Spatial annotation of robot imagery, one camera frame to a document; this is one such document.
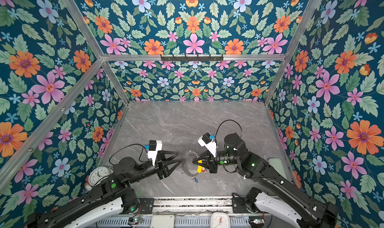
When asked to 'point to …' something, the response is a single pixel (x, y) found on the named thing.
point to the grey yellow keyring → (184, 163)
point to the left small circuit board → (135, 220)
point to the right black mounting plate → (239, 205)
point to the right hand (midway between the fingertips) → (194, 160)
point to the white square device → (162, 221)
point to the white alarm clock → (96, 175)
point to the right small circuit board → (256, 221)
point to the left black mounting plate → (146, 205)
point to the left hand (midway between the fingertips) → (180, 158)
